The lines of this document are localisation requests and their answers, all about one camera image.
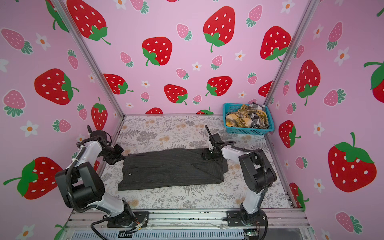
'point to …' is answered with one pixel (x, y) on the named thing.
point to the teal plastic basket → (230, 107)
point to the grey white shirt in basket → (255, 117)
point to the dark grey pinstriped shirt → (170, 167)
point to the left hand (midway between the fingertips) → (124, 155)
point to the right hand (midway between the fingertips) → (204, 155)
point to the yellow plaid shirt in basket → (243, 118)
